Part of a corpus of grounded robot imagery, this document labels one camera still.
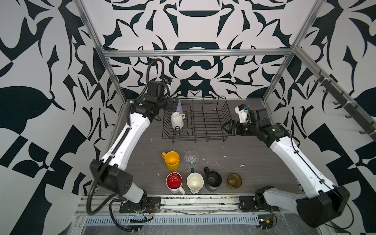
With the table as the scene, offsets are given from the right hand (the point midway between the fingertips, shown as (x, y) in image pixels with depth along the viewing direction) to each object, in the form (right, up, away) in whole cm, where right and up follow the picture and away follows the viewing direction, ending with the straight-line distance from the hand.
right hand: (226, 124), depth 76 cm
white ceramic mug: (-27, +2, +18) cm, 32 cm away
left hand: (-31, +15, +1) cm, 35 cm away
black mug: (-6, -30, +5) cm, 31 cm away
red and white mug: (-27, -31, +4) cm, 41 cm away
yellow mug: (-29, -22, +11) cm, 38 cm away
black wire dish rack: (-6, +2, +29) cm, 30 cm away
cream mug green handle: (-16, -31, +4) cm, 35 cm away
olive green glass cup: (+5, -31, +5) cm, 32 cm away
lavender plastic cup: (-26, +9, +23) cm, 36 cm away
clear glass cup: (-18, -21, +13) cm, 30 cm away
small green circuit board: (+17, -46, -5) cm, 49 cm away
